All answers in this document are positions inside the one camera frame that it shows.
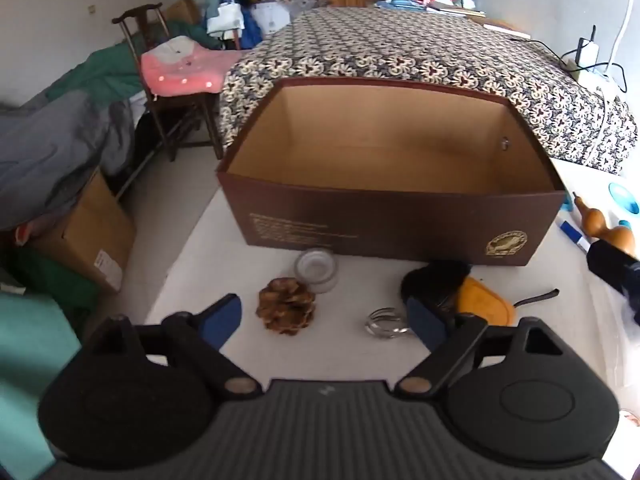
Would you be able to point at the blue white round dish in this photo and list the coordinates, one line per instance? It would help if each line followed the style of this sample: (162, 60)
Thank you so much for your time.
(626, 197)

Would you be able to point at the small plain cardboard box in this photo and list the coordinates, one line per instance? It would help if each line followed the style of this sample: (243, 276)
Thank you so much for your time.
(182, 10)

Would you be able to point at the wooden gourd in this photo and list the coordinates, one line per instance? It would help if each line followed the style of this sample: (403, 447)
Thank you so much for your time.
(595, 220)

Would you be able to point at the blue white marker pen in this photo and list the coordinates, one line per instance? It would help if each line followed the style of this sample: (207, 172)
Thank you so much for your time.
(574, 236)

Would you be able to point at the grey clothing pile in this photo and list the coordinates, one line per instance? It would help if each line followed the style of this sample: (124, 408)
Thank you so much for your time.
(50, 150)

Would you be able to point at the teal cloth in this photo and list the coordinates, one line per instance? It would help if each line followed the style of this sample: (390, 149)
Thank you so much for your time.
(25, 360)

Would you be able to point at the white router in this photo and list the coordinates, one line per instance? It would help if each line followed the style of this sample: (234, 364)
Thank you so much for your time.
(588, 52)

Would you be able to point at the green bag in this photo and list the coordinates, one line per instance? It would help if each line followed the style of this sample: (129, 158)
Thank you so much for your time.
(55, 280)

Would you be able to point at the brown cardboard box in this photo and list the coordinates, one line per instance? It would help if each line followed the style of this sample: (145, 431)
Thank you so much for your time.
(375, 230)

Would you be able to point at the white bag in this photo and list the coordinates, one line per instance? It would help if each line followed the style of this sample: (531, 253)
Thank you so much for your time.
(226, 20)

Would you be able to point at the black plastic spoon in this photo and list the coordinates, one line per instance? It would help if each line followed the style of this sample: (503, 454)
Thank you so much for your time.
(432, 282)

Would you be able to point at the pine cone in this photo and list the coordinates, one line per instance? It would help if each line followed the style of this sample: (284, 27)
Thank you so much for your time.
(286, 305)

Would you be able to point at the green clothing pile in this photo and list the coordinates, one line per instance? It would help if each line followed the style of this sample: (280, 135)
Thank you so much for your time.
(105, 75)

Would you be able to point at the patterned bedspread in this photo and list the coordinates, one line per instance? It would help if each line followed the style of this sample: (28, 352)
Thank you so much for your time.
(400, 45)

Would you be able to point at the small clear glass jar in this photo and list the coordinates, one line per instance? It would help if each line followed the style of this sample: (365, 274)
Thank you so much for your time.
(315, 270)

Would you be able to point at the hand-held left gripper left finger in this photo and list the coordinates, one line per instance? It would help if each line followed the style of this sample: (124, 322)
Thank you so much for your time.
(222, 320)

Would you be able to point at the dark wooden chair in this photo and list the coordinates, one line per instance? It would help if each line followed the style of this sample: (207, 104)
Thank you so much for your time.
(132, 25)

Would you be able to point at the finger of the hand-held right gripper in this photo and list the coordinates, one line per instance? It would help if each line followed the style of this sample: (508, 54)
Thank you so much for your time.
(617, 272)

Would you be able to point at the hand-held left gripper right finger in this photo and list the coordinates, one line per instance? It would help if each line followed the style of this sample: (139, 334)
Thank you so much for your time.
(425, 324)

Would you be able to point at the pink cushion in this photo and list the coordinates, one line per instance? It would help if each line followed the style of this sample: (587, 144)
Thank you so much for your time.
(175, 70)

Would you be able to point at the large cardboard box with label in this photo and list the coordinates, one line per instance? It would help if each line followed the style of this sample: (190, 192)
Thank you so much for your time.
(95, 240)

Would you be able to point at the white power strip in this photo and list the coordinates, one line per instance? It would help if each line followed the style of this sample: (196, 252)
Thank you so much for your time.
(592, 77)

